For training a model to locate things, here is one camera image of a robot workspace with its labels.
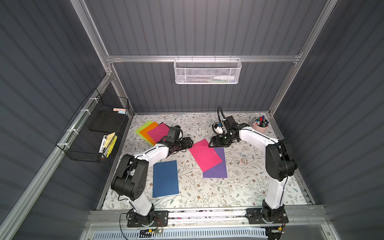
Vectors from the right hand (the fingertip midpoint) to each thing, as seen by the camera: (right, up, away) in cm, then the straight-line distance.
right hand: (214, 145), depth 92 cm
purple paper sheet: (+3, -16, -1) cm, 16 cm away
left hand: (-16, +2, 0) cm, 16 cm away
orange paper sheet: (-49, +8, +18) cm, 53 cm away
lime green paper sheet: (-55, +8, +18) cm, 59 cm away
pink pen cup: (+32, +13, +7) cm, 35 cm away
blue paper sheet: (-29, -20, -5) cm, 36 cm away
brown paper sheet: (-36, +14, +23) cm, 45 cm away
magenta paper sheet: (-5, -8, +5) cm, 11 cm away
